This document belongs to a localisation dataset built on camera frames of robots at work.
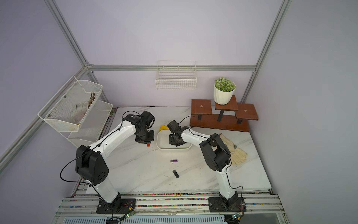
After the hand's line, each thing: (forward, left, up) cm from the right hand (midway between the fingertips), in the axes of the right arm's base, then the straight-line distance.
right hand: (175, 142), depth 98 cm
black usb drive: (-22, -1, -1) cm, 22 cm away
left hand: (-8, +15, +12) cm, 21 cm away
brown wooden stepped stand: (+19, -40, +5) cm, 44 cm away
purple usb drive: (-14, +1, -1) cm, 14 cm away
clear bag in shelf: (+4, +54, +29) cm, 61 cm away
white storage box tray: (0, +9, 0) cm, 9 cm away
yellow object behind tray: (+13, +10, 0) cm, 17 cm away
